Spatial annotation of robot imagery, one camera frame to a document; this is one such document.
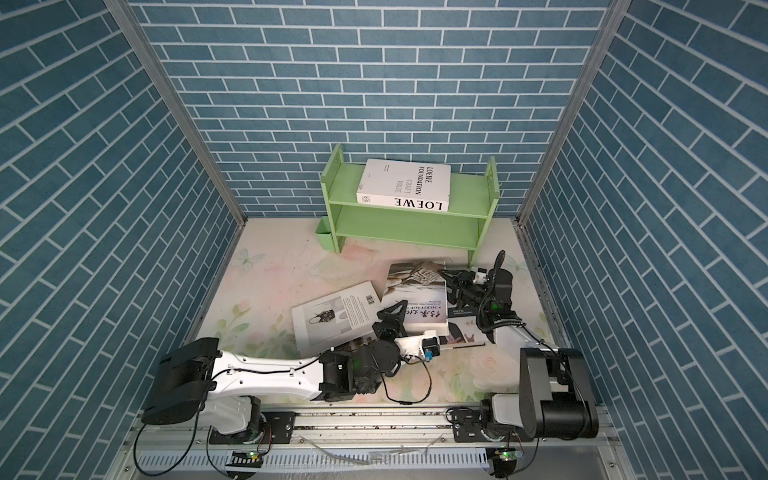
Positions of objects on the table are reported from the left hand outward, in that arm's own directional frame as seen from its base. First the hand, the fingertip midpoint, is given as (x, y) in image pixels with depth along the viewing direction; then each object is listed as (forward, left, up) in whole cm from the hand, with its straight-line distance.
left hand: (408, 312), depth 72 cm
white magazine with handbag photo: (+5, +20, -15) cm, 26 cm away
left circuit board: (-26, +39, -25) cm, 53 cm away
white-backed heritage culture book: (+9, -5, -3) cm, 11 cm away
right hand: (+14, -9, -3) cm, 17 cm away
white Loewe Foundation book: (+36, 0, +11) cm, 38 cm away
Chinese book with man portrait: (+3, -17, -16) cm, 24 cm away
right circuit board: (-28, -24, -22) cm, 42 cm away
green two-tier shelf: (+34, -21, +7) cm, 40 cm away
